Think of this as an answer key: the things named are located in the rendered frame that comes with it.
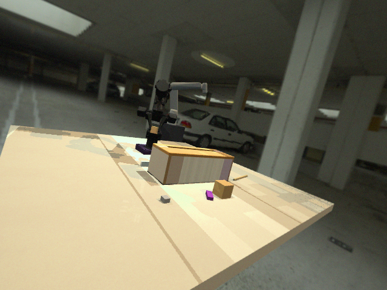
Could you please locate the small purple block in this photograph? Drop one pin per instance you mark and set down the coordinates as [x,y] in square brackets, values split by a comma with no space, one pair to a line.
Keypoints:
[209,195]

